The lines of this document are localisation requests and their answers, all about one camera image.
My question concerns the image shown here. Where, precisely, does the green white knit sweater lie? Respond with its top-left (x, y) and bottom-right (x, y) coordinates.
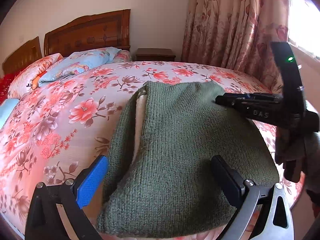
top-left (97, 81), bottom-right (279, 238)

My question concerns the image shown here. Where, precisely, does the floral pink bed sheet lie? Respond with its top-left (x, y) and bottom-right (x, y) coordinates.
top-left (0, 60), bottom-right (306, 240)

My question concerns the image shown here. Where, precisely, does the pink floral curtain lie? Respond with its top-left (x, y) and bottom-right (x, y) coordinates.
top-left (181, 0), bottom-right (290, 93)

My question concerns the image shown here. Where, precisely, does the window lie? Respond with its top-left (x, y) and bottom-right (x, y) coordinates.
top-left (289, 0), bottom-right (319, 60)

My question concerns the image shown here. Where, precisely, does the dark wooden nightstand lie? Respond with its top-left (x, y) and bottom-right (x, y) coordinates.
top-left (135, 48), bottom-right (176, 61)

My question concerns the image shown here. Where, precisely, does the light blue cloth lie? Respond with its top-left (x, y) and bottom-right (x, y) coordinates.
top-left (0, 99), bottom-right (19, 129)

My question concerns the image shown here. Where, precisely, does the light blue floral pillow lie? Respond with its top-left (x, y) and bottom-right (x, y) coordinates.
top-left (38, 47), bottom-right (120, 87)

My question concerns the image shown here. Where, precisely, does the pink floral pillow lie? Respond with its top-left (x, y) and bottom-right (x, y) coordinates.
top-left (8, 53), bottom-right (63, 99)

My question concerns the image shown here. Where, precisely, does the red blanket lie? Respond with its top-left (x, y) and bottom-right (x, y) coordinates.
top-left (0, 70), bottom-right (22, 105)

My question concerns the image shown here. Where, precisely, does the large carved wooden headboard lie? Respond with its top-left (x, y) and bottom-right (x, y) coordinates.
top-left (43, 9), bottom-right (131, 57)

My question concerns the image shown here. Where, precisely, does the small wooden headboard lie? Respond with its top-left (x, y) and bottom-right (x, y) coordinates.
top-left (2, 36), bottom-right (42, 75)

